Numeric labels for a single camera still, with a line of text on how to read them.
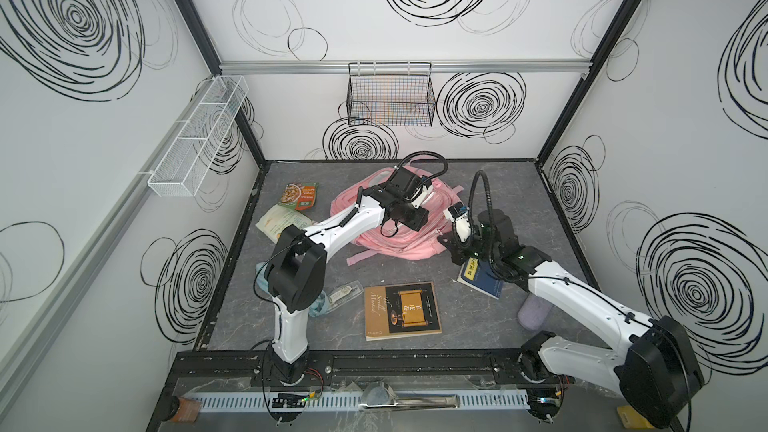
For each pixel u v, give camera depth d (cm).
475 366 75
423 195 74
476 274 89
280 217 102
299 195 108
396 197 66
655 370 39
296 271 49
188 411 65
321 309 81
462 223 71
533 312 79
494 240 61
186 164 73
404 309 82
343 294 85
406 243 82
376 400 64
